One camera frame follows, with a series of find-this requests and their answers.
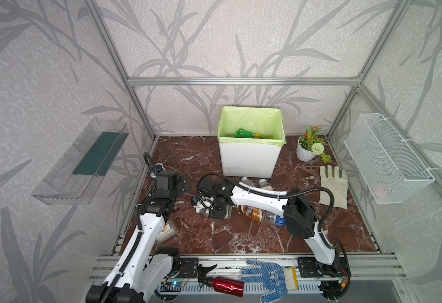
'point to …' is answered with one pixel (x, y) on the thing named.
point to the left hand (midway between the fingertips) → (177, 177)
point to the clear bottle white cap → (244, 179)
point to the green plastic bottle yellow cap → (243, 133)
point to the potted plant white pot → (309, 145)
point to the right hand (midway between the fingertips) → (215, 200)
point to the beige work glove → (338, 185)
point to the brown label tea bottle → (254, 213)
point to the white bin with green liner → (250, 139)
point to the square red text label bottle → (264, 185)
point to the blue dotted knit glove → (272, 275)
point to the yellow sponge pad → (291, 278)
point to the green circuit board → (171, 286)
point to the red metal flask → (228, 286)
